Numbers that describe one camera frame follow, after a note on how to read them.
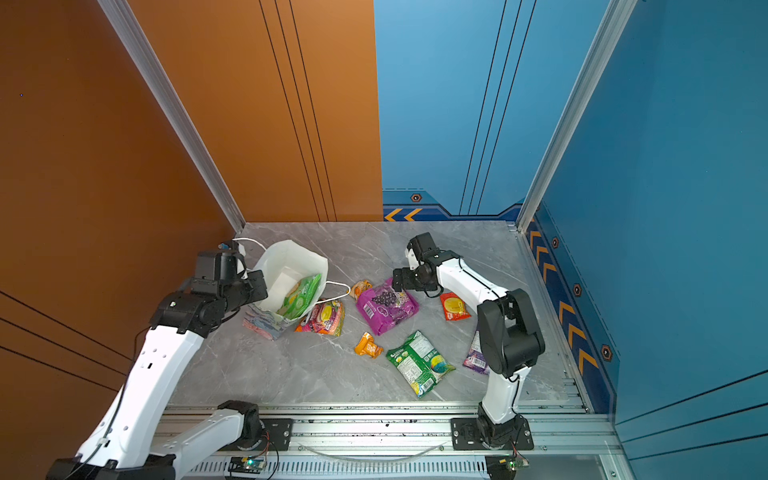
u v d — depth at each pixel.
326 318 0.91
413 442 0.73
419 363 0.83
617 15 0.70
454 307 0.96
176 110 0.87
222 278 0.54
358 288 0.99
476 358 0.84
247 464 0.71
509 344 0.49
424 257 0.73
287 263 0.92
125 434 0.38
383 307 0.91
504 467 0.70
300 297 0.84
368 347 0.87
